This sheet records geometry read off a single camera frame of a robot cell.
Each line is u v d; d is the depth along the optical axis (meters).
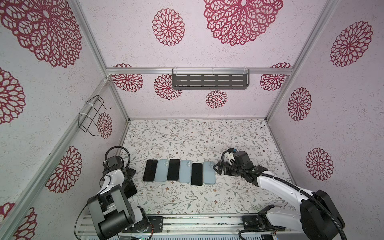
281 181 0.52
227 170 0.75
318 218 0.41
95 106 0.80
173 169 0.93
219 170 0.76
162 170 0.93
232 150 0.79
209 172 0.92
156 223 0.74
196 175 0.90
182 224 0.75
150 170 0.93
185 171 0.93
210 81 1.00
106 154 0.72
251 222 0.74
